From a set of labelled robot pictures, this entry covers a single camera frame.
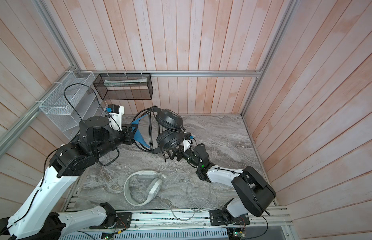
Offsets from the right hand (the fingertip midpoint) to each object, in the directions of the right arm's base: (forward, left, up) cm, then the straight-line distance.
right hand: (171, 144), depth 78 cm
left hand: (-6, +11, +20) cm, 23 cm away
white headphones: (-12, +15, -12) cm, 22 cm away
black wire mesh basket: (+45, +37, +5) cm, 59 cm away
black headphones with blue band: (+27, +16, -21) cm, 37 cm away
